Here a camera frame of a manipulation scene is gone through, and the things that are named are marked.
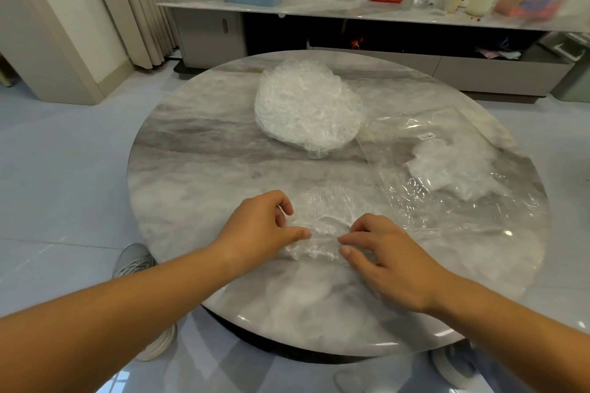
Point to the person's right hand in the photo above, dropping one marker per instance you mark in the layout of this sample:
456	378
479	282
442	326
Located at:
401	268

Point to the person's left hand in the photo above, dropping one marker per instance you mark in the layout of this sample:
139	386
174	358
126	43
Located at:
254	231

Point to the clear plastic bag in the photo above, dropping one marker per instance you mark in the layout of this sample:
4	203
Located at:
521	213

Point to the pile of clear plastic caps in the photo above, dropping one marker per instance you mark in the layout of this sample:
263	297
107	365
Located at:
309	107

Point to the person's left forearm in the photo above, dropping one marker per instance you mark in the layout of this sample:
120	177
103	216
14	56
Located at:
101	328

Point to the person's right forearm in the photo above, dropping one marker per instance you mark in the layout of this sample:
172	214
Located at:
516	342

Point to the grey sneaker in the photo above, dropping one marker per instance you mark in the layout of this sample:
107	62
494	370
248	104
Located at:
454	365
136	261

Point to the black table base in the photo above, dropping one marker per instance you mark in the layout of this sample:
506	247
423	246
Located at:
304	351

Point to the long grey low cabinet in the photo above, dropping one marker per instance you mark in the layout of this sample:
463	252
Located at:
207	35

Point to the beige curtain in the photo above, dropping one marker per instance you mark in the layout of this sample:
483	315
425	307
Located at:
138	1

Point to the small white cup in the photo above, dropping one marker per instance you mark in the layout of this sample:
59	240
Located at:
452	1

